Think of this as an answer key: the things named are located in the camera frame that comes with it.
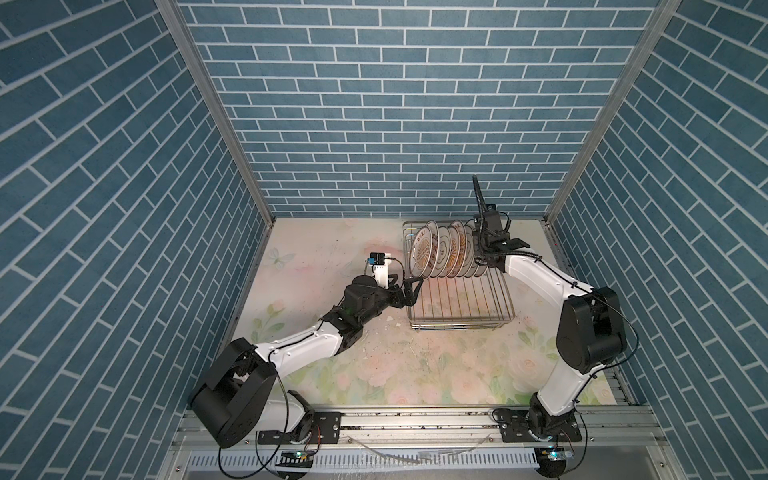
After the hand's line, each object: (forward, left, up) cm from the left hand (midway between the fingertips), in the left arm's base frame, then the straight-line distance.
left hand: (412, 279), depth 80 cm
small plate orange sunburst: (+22, -5, -14) cm, 27 cm away
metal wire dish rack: (+2, -23, -16) cm, 28 cm away
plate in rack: (+16, -12, -7) cm, 21 cm away
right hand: (+17, -25, -1) cm, 31 cm away
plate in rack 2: (+4, -15, +8) cm, 18 cm away
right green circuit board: (-38, -34, -18) cm, 54 cm away
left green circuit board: (-37, +29, -22) cm, 53 cm away
